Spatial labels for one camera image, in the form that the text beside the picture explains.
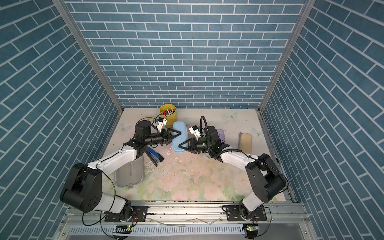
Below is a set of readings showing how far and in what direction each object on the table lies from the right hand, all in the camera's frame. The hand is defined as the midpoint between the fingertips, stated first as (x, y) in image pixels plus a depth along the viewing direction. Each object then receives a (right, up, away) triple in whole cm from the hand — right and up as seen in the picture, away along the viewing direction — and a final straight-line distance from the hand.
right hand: (182, 148), depth 78 cm
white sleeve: (-1, +11, +3) cm, 12 cm away
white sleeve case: (+40, 0, +20) cm, 44 cm away
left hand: (0, +6, +1) cm, 6 cm away
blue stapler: (-19, -8, +14) cm, 25 cm away
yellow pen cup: (-11, +21, +24) cm, 34 cm away
